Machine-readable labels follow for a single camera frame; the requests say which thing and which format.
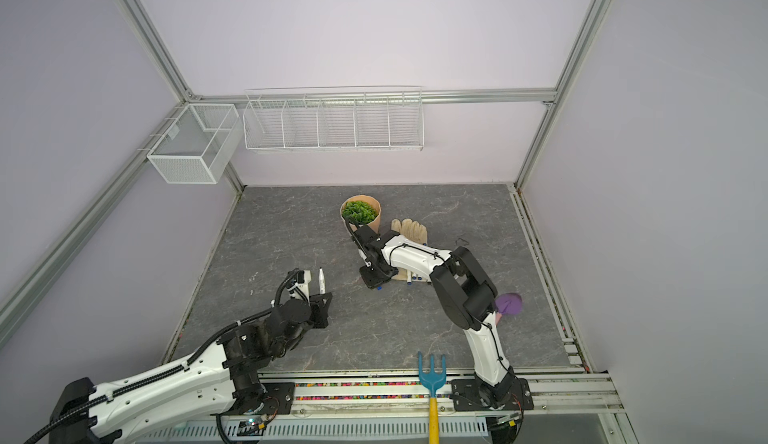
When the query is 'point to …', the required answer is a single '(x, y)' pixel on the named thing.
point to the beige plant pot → (374, 224)
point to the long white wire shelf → (383, 118)
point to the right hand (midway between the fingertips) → (376, 282)
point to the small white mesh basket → (196, 143)
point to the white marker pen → (409, 277)
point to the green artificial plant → (359, 212)
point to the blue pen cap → (379, 288)
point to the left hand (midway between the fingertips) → (331, 300)
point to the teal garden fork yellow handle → (433, 380)
